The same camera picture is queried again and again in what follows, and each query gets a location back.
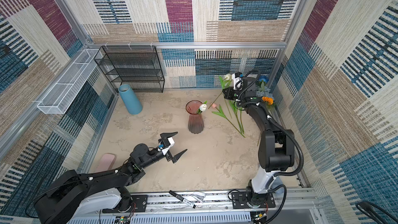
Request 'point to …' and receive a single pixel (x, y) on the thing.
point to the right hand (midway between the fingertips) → (223, 91)
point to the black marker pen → (182, 199)
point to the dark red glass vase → (196, 123)
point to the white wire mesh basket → (57, 100)
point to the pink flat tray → (105, 162)
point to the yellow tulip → (238, 112)
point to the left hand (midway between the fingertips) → (181, 138)
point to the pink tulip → (214, 105)
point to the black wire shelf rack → (138, 66)
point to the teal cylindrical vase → (130, 100)
